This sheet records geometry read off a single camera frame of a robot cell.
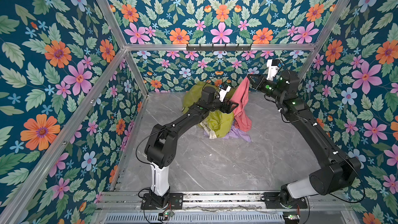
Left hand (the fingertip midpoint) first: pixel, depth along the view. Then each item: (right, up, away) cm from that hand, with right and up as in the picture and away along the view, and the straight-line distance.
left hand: (237, 98), depth 81 cm
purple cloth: (+1, -21, +14) cm, 25 cm away
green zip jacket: (-8, -13, +3) cm, 16 cm away
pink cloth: (+6, -13, +15) cm, 21 cm away
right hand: (+3, +11, -12) cm, 17 cm away
